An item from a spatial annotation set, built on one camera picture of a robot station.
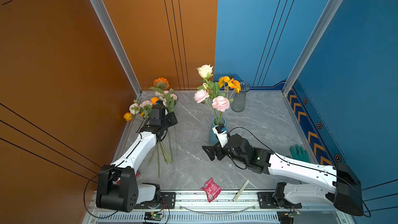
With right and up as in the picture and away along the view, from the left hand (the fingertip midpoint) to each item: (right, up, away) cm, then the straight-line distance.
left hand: (175, 114), depth 87 cm
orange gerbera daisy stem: (-8, +18, +1) cm, 19 cm away
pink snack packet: (+21, -36, -12) cm, 44 cm away
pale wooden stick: (+35, -37, -11) cm, 52 cm away
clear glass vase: (+39, +7, +15) cm, 42 cm away
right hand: (+18, -13, -15) cm, 27 cm away
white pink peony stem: (-31, +2, +18) cm, 36 cm away
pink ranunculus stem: (+24, +6, -19) cm, 31 cm away
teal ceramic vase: (+23, -3, -8) cm, 25 cm away
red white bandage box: (-19, -31, -7) cm, 37 cm away
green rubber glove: (+71, -22, +1) cm, 74 cm away
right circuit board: (+57, -44, -18) cm, 74 cm away
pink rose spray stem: (-8, +10, +25) cm, 28 cm away
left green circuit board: (-7, -46, -17) cm, 49 cm away
